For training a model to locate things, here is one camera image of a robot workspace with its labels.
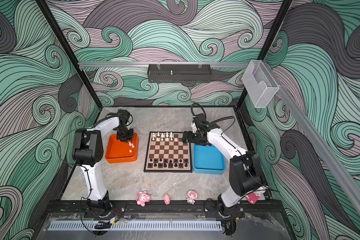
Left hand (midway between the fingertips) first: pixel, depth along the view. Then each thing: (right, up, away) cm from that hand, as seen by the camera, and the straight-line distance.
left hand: (130, 139), depth 97 cm
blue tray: (+50, -12, -7) cm, 52 cm away
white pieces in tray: (+2, -4, -2) cm, 5 cm away
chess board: (+24, -8, -5) cm, 26 cm away
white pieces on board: (+24, +2, +3) cm, 24 cm away
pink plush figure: (+13, -27, -23) cm, 38 cm away
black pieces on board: (+27, -14, -12) cm, 32 cm away
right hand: (+39, 0, -10) cm, 40 cm away
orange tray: (-4, -6, -10) cm, 12 cm away
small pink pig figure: (+26, -28, -21) cm, 44 cm away
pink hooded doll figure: (+39, -26, -23) cm, 52 cm away
